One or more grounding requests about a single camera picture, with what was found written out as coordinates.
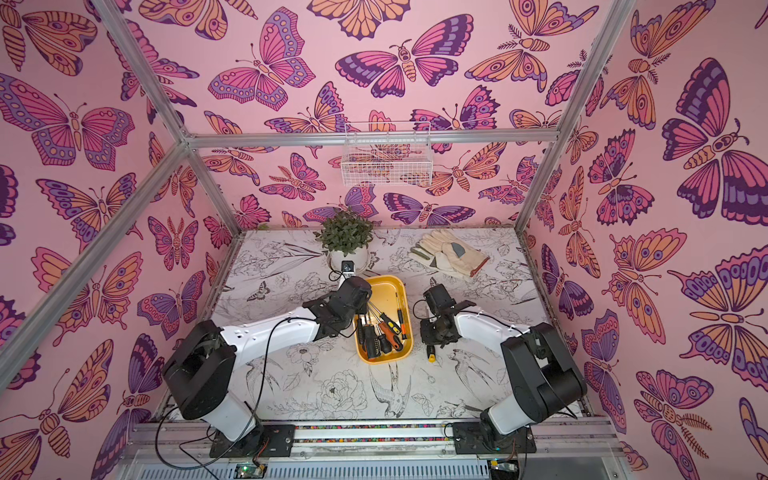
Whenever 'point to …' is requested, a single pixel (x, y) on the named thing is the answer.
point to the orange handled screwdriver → (388, 332)
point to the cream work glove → (462, 258)
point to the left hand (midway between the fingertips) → (362, 290)
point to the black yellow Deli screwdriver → (431, 353)
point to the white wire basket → (387, 153)
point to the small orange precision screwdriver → (402, 326)
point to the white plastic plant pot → (360, 258)
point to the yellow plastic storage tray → (384, 299)
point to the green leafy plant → (345, 232)
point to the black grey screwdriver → (385, 343)
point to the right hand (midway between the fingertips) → (424, 337)
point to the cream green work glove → (436, 260)
